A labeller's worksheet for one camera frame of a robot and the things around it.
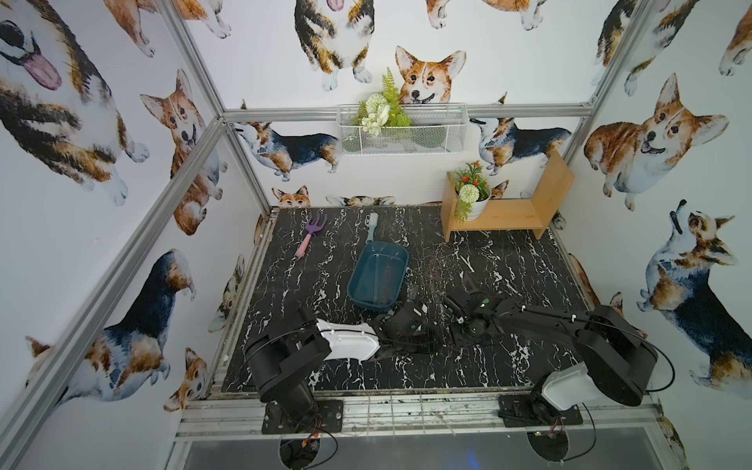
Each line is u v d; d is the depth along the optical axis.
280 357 0.45
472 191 0.95
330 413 0.73
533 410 0.67
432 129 0.92
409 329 0.69
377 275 1.01
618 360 0.43
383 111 0.78
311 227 1.17
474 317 0.65
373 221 1.17
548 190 1.04
